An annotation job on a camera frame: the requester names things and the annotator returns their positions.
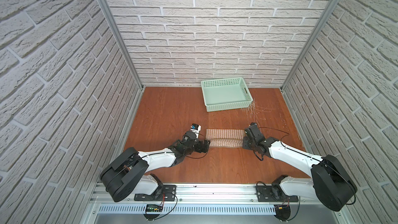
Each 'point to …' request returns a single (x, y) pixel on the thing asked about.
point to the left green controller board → (154, 208)
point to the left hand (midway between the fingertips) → (203, 136)
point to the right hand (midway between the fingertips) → (243, 142)
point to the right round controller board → (283, 212)
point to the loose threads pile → (254, 109)
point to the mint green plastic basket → (224, 94)
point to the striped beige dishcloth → (225, 138)
